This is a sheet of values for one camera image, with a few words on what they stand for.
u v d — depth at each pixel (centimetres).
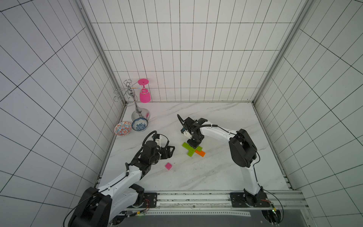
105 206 40
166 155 74
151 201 73
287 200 76
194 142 81
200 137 79
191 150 89
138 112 106
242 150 52
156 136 75
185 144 92
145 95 103
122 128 100
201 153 90
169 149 76
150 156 64
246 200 65
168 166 84
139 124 103
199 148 90
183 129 87
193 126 69
